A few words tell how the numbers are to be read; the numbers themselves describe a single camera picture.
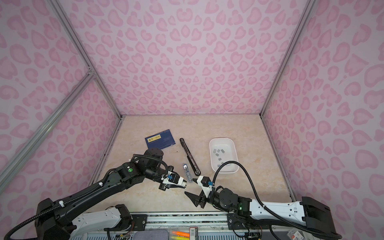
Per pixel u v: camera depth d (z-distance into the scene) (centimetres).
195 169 90
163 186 60
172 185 60
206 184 58
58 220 39
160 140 105
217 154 98
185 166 90
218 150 100
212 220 75
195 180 71
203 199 61
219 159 95
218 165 94
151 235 68
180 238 69
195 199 61
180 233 71
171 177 54
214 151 100
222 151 100
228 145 100
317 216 47
